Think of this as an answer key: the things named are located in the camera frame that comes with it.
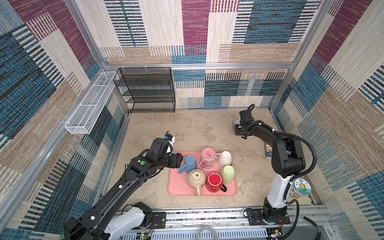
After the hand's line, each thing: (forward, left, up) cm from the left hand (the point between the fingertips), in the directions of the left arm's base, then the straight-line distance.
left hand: (177, 154), depth 76 cm
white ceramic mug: (+2, -26, -9) cm, 27 cm away
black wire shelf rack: (+52, +24, 0) cm, 57 cm away
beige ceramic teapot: (-9, -10, -10) cm, 16 cm away
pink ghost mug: (+3, -17, -7) cm, 18 cm away
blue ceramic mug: (-2, -7, -8) cm, 11 cm away
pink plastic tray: (-11, -29, -18) cm, 36 cm away
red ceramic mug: (-11, -19, -10) cm, 24 cm away
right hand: (+23, -39, -11) cm, 47 cm away
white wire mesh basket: (+13, +43, +15) cm, 47 cm away
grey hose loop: (-28, -14, -19) cm, 37 cm away
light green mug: (-6, -26, -9) cm, 28 cm away
